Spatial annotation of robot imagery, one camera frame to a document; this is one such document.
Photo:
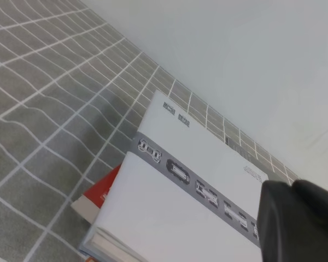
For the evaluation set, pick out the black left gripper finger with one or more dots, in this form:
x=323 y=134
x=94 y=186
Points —
x=293 y=221

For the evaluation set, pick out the grey Agilex notebook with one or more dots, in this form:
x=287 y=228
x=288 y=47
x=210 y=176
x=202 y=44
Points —
x=242 y=152

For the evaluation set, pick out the white book with grey band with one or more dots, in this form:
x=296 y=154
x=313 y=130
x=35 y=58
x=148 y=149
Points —
x=181 y=194

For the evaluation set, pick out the red covered book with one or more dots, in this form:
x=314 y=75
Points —
x=89 y=203

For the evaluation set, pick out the light blue lower book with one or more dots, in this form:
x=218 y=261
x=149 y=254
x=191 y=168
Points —
x=86 y=246

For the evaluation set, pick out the grey checkered tablecloth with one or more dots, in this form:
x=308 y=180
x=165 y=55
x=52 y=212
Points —
x=73 y=91

